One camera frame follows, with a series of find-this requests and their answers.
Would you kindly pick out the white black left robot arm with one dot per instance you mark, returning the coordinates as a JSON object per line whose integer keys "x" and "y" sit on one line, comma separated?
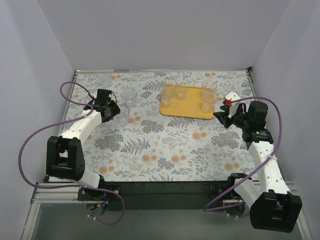
{"x": 64, "y": 156}

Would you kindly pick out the clear large glass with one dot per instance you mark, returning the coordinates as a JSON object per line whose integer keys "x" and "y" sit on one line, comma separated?
{"x": 170, "y": 84}

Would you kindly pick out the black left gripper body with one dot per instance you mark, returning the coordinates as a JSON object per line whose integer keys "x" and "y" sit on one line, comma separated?
{"x": 113, "y": 111}

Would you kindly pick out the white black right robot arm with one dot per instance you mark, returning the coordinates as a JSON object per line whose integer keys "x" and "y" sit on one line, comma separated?
{"x": 272, "y": 206}

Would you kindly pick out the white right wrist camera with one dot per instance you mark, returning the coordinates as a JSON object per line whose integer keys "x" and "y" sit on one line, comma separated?
{"x": 232, "y": 100}

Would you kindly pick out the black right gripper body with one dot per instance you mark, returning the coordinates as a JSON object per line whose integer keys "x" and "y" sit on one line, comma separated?
{"x": 227, "y": 116}

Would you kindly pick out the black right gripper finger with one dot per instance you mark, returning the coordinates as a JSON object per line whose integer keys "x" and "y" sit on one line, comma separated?
{"x": 224, "y": 112}
{"x": 225, "y": 121}

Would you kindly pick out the yellow plastic tray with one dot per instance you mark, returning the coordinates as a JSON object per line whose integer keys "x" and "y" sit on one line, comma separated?
{"x": 189, "y": 107}

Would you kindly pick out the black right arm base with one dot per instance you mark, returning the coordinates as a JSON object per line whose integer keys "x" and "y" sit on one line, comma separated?
{"x": 230, "y": 204}

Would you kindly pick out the clear tall glass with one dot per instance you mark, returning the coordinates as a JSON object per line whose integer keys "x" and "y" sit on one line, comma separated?
{"x": 129, "y": 96}

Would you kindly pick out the clear small glass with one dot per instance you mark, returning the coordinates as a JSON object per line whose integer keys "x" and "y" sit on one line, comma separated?
{"x": 166, "y": 97}
{"x": 181, "y": 92}

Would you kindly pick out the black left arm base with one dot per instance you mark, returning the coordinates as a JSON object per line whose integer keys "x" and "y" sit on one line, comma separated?
{"x": 98, "y": 203}

